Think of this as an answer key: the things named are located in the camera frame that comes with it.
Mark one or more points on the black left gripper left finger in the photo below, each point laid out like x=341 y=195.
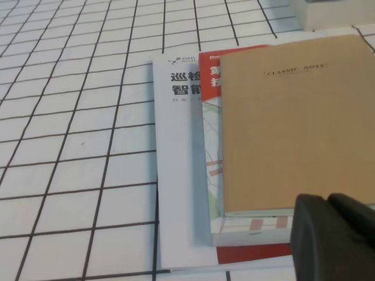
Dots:
x=323 y=245

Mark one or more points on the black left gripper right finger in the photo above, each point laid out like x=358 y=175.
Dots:
x=359 y=216

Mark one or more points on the red and white book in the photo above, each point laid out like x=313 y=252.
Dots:
x=259 y=232

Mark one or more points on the red sheet under books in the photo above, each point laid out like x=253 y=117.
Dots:
x=237 y=254

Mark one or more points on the brown kraft notebook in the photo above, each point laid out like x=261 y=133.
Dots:
x=297 y=118

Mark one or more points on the white brochure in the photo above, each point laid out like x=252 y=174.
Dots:
x=184 y=220

